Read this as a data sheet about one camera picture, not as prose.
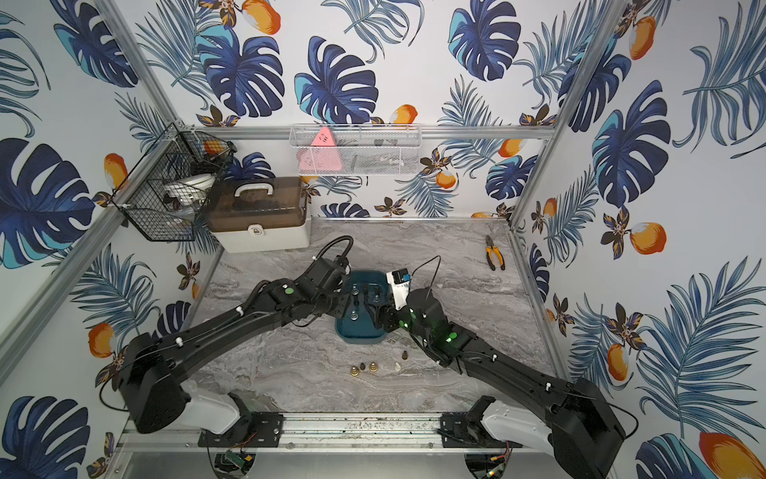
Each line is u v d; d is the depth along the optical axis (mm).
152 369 413
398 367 838
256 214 973
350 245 676
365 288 997
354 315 940
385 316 679
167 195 858
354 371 833
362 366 844
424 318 570
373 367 837
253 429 693
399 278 672
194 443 730
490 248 1111
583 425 402
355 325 919
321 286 609
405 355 861
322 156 901
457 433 732
